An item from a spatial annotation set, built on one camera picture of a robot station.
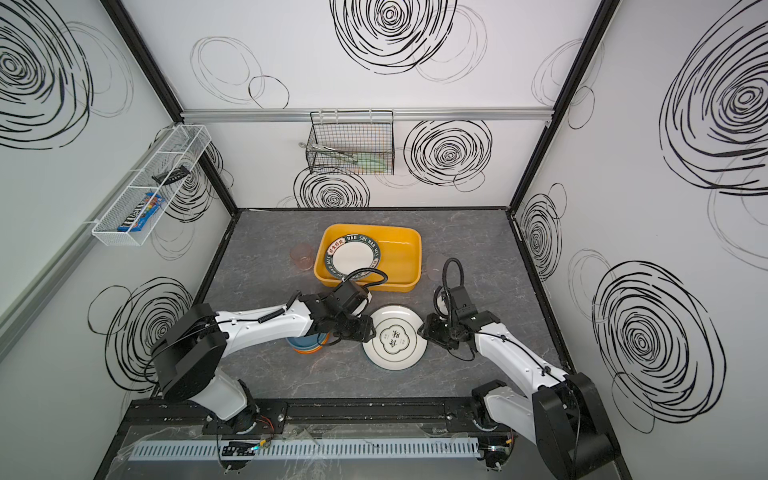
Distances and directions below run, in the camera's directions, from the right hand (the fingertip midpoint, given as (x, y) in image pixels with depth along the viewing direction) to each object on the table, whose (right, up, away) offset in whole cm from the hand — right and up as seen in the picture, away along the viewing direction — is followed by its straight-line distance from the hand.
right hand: (420, 333), depth 84 cm
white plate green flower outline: (-6, -3, +1) cm, 7 cm away
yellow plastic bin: (-5, +20, +19) cm, 28 cm away
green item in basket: (-15, +50, +3) cm, 52 cm away
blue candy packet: (-69, +33, -12) cm, 78 cm away
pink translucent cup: (-38, +22, +17) cm, 47 cm away
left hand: (-12, 0, -1) cm, 12 cm away
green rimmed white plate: (-23, +22, +22) cm, 39 cm away
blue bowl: (-30, 0, -6) cm, 31 cm away
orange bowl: (-29, -3, -6) cm, 30 cm away
